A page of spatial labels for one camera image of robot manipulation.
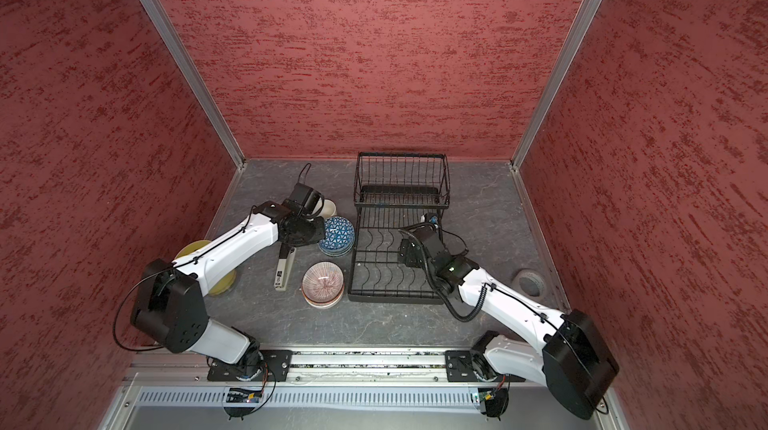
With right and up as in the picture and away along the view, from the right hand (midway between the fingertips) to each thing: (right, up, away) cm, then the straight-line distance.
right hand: (410, 252), depth 84 cm
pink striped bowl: (-25, -9, -1) cm, 27 cm away
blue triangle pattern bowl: (-22, +3, +6) cm, 23 cm away
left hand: (-27, +3, +2) cm, 27 cm away
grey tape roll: (+37, -10, +4) cm, 38 cm away
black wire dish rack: (-5, +17, +23) cm, 29 cm away
